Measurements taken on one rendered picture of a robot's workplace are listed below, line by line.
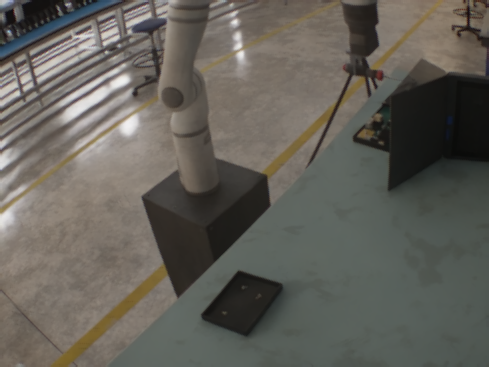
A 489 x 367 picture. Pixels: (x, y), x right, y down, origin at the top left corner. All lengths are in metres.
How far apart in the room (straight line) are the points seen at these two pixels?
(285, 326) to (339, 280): 0.12
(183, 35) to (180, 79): 0.11
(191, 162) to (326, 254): 0.49
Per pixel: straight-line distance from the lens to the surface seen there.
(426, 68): 0.95
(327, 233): 0.81
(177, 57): 1.01
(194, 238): 1.17
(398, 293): 0.71
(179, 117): 1.12
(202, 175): 1.16
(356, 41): 0.90
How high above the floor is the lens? 1.54
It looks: 34 degrees down
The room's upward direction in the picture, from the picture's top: 10 degrees counter-clockwise
